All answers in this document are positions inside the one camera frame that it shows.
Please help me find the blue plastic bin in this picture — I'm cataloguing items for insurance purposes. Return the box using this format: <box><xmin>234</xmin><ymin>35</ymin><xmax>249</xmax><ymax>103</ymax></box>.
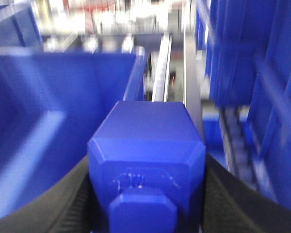
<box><xmin>0</xmin><ymin>3</ymin><xmax>43</xmax><ymax>50</ymax></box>
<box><xmin>0</xmin><ymin>52</ymin><xmax>147</xmax><ymax>225</ymax></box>

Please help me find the blue plastic box with knob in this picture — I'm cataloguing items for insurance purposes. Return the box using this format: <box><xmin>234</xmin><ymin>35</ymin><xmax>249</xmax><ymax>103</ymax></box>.
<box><xmin>87</xmin><ymin>100</ymin><xmax>207</xmax><ymax>233</ymax></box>

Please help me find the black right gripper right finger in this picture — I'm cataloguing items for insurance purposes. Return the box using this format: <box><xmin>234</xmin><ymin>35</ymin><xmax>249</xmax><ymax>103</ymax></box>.
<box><xmin>200</xmin><ymin>153</ymin><xmax>291</xmax><ymax>233</ymax></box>

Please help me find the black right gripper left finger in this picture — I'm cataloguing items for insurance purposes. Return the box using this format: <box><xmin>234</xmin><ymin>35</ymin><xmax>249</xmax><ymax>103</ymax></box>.
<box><xmin>0</xmin><ymin>155</ymin><xmax>92</xmax><ymax>233</ymax></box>

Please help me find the row of blue bins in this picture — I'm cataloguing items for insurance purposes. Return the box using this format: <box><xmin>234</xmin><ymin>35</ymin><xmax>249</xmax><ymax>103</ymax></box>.
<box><xmin>196</xmin><ymin>0</ymin><xmax>291</xmax><ymax>208</ymax></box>

